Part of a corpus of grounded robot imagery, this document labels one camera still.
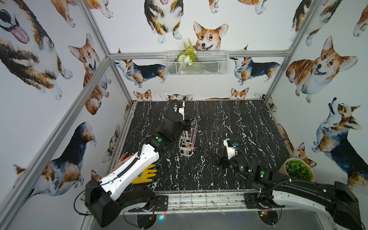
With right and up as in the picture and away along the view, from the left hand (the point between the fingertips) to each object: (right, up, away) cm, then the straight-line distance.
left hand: (189, 112), depth 73 cm
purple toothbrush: (+2, -13, +11) cm, 17 cm away
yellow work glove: (-26, -36, +9) cm, 45 cm away
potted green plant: (+56, -29, +2) cm, 63 cm away
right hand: (+13, -20, +1) cm, 24 cm away
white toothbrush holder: (-2, -18, +14) cm, 23 cm away
